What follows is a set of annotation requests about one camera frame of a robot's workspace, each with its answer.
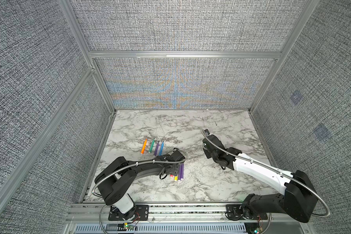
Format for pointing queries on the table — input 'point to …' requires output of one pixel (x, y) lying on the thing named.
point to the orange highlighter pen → (144, 146)
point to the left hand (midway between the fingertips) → (174, 166)
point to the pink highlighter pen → (172, 175)
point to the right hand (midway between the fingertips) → (210, 142)
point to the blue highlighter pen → (162, 148)
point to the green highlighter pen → (151, 145)
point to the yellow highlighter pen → (176, 178)
